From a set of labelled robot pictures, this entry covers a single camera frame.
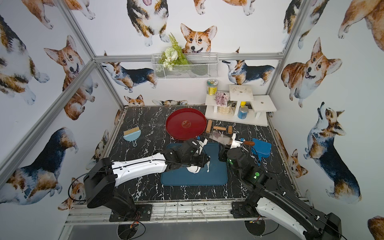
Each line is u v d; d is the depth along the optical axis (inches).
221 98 37.7
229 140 40.7
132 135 41.3
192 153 25.1
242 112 42.0
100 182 16.7
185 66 33.6
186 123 43.3
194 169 34.4
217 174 34.6
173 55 30.5
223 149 26.5
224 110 44.2
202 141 28.7
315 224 16.3
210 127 41.9
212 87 40.7
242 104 42.1
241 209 29.0
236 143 25.8
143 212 29.0
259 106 39.4
